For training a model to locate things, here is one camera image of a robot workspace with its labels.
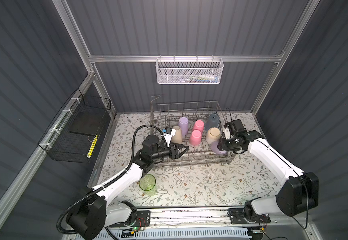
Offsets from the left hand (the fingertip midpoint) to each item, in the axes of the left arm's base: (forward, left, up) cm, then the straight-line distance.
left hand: (186, 146), depth 74 cm
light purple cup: (+22, -1, -7) cm, 23 cm away
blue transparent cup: (+22, -19, -6) cm, 30 cm away
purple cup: (+9, -19, -14) cm, 25 cm away
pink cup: (+21, -11, -8) cm, 25 cm away
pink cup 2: (+12, -7, -10) cm, 17 cm away
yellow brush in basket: (-1, +44, +4) cm, 44 cm away
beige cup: (+15, +4, -14) cm, 21 cm away
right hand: (+5, -23, -9) cm, 25 cm away
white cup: (+14, -19, -10) cm, 26 cm away
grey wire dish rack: (+49, +9, -26) cm, 56 cm away
